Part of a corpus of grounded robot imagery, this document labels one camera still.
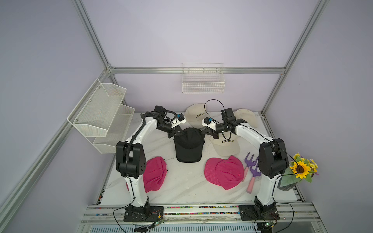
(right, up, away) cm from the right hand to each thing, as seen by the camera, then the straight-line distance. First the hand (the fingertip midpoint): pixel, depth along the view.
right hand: (204, 132), depth 90 cm
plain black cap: (-9, -8, +1) cm, 12 cm away
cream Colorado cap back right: (+35, +12, +19) cm, 42 cm away
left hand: (-14, -1, -4) cm, 14 cm away
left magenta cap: (-30, -25, -4) cm, 40 cm away
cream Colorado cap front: (+17, -9, +8) cm, 21 cm away
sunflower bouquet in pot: (+41, -15, -26) cm, 51 cm away
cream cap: (-5, +14, +22) cm, 26 cm away
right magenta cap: (+14, -24, -6) cm, 28 cm away
